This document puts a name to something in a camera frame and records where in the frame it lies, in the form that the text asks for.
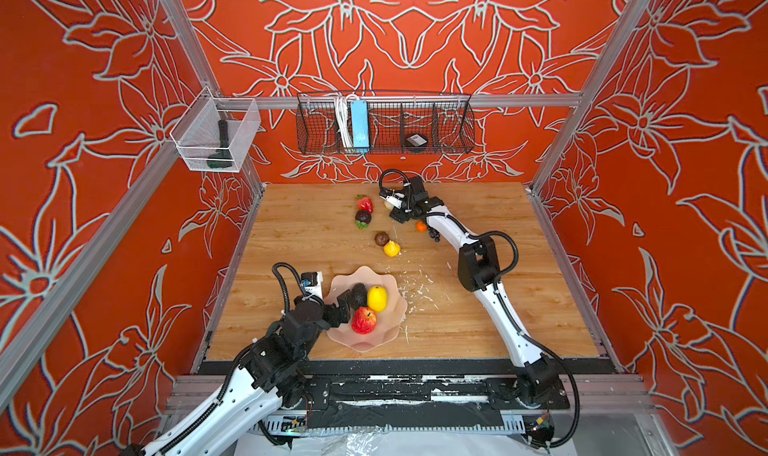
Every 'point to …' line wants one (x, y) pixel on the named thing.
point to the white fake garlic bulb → (389, 206)
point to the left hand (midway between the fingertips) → (335, 292)
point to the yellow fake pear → (391, 248)
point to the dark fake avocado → (359, 295)
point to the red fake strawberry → (365, 203)
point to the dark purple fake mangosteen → (362, 219)
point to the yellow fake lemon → (378, 298)
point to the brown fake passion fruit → (381, 238)
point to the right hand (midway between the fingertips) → (395, 196)
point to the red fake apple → (363, 320)
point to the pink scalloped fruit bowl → (388, 319)
